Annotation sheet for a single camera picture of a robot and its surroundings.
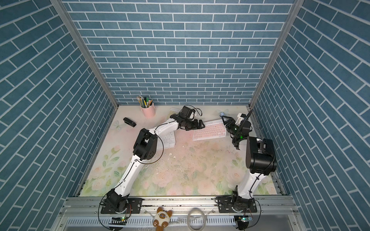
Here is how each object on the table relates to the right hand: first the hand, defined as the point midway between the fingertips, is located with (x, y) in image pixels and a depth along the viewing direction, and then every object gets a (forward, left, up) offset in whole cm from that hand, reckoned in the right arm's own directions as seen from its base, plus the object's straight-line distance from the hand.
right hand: (224, 119), depth 94 cm
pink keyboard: (-4, +6, -6) cm, 9 cm away
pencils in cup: (+12, +58, 0) cm, 59 cm away
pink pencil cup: (+9, +55, -8) cm, 56 cm away
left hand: (-1, +13, -10) cm, 17 cm away
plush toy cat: (-56, +31, -11) cm, 65 cm away
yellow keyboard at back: (+19, +37, -14) cm, 44 cm away
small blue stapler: (+14, -1, -11) cm, 18 cm away
